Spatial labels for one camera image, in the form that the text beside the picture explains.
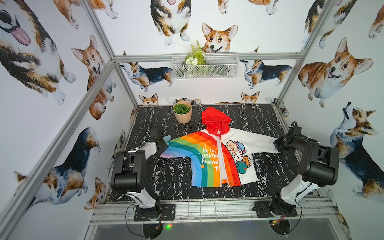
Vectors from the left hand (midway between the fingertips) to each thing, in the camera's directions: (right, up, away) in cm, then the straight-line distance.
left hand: (164, 144), depth 97 cm
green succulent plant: (+10, +23, +6) cm, 26 cm away
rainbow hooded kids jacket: (+37, -6, -5) cm, 38 cm away
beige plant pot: (+12, +17, +6) cm, 21 cm away
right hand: (+72, +1, -1) cm, 72 cm away
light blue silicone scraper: (+1, +3, +1) cm, 4 cm away
